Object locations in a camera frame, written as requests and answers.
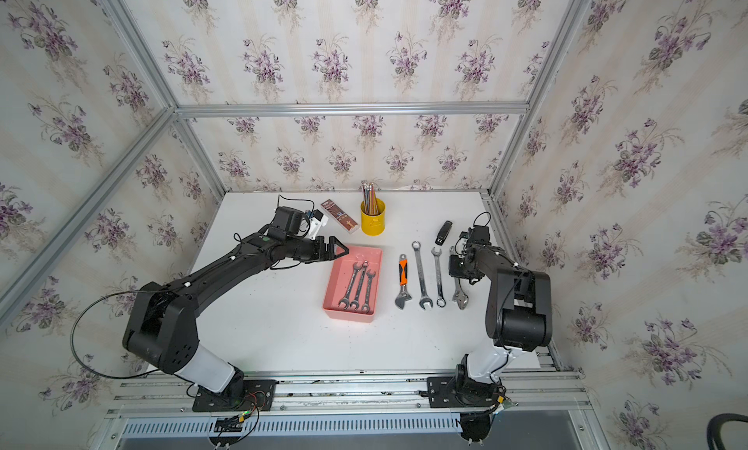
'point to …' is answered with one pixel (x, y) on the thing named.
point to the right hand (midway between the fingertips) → (461, 269)
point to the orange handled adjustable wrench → (403, 274)
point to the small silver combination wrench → (356, 301)
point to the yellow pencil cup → (373, 224)
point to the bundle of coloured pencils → (370, 201)
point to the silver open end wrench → (366, 307)
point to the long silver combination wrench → (425, 300)
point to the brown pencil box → (339, 217)
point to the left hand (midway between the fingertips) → (341, 253)
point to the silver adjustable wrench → (460, 297)
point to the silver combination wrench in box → (346, 300)
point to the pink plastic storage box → (340, 279)
